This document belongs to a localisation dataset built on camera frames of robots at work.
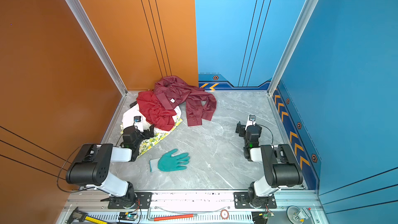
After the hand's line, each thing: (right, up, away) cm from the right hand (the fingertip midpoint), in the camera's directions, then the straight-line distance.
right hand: (246, 122), depth 94 cm
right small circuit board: (+3, -39, -24) cm, 46 cm away
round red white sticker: (-17, -39, -23) cm, 49 cm away
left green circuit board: (-61, -41, -23) cm, 77 cm away
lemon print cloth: (-59, -12, 0) cm, 60 cm away
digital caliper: (-84, -39, -24) cm, 96 cm away
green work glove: (-46, -21, -8) cm, 51 cm away
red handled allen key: (-41, -40, -24) cm, 62 cm away
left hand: (-62, 0, +1) cm, 62 cm away
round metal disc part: (+13, -36, -28) cm, 48 cm away
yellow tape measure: (-77, -41, -24) cm, 90 cm away
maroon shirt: (-48, +20, +13) cm, 53 cm away
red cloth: (-56, +5, +3) cm, 57 cm away
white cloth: (-77, +1, +9) cm, 78 cm away
